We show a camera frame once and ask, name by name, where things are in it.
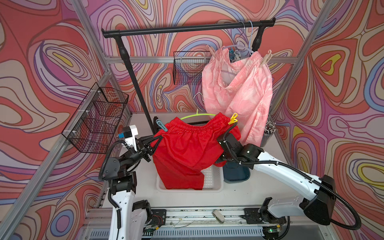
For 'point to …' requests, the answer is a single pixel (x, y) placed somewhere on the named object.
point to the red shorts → (182, 155)
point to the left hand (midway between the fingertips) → (163, 140)
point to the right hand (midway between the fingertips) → (213, 156)
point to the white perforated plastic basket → (213, 181)
